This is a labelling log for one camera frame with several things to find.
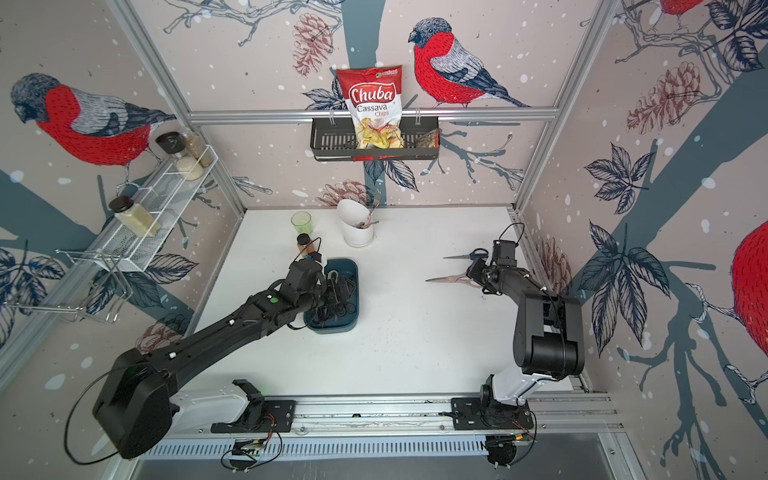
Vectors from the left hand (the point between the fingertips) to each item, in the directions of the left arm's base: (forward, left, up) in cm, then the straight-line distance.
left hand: (350, 283), depth 82 cm
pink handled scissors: (+10, -35, -14) cm, 39 cm away
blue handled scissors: (+21, -44, -15) cm, 51 cm away
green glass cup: (+34, +24, -13) cm, 44 cm away
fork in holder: (+28, -2, -7) cm, 29 cm away
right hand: (+12, -39, -10) cm, 41 cm away
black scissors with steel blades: (-7, +1, +6) cm, 9 cm away
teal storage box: (-5, +12, -14) cm, 19 cm away
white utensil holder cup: (+32, +3, -5) cm, 32 cm away
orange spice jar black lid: (+20, +19, -6) cm, 28 cm away
